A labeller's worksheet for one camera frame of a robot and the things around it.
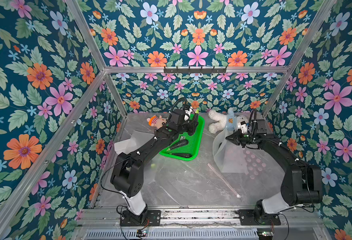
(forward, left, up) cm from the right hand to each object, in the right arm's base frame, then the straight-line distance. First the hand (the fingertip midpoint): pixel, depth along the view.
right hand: (230, 135), depth 85 cm
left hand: (+5, +19, +7) cm, 21 cm away
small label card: (+9, +29, -16) cm, 35 cm away
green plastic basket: (+3, +21, -16) cm, 27 cm away
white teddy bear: (+20, -5, -9) cm, 22 cm away
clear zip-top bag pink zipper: (-20, +3, -17) cm, 26 cm away
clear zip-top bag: (-2, -2, -19) cm, 19 cm away
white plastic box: (-2, +66, -12) cm, 67 cm away
